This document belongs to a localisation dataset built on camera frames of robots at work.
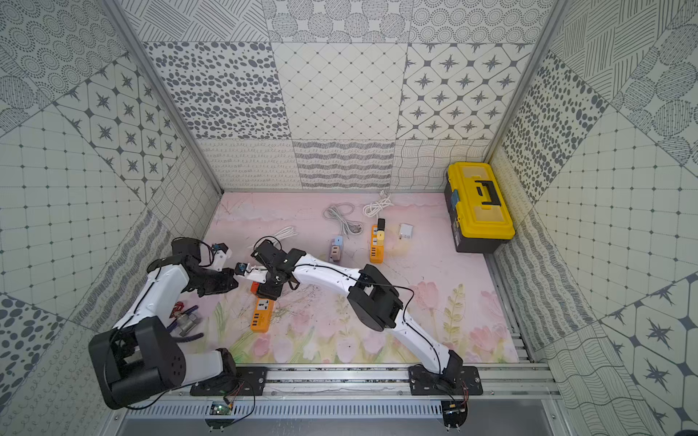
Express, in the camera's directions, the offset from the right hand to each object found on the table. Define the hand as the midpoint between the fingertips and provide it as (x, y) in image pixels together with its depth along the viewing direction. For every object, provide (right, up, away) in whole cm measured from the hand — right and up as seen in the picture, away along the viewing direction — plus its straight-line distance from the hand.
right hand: (270, 282), depth 89 cm
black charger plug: (+38, +19, +12) cm, 44 cm away
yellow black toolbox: (+70, +22, +2) cm, 74 cm away
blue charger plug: (+22, +13, +9) cm, 27 cm away
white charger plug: (+48, +16, +17) cm, 54 cm away
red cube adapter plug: (-1, +1, -10) cm, 10 cm away
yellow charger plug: (+37, +14, +9) cm, 41 cm away
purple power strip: (+21, +9, +4) cm, 24 cm away
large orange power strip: (-1, -10, -5) cm, 12 cm away
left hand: (-11, +1, -4) cm, 12 cm away
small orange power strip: (+36, +9, +10) cm, 38 cm away
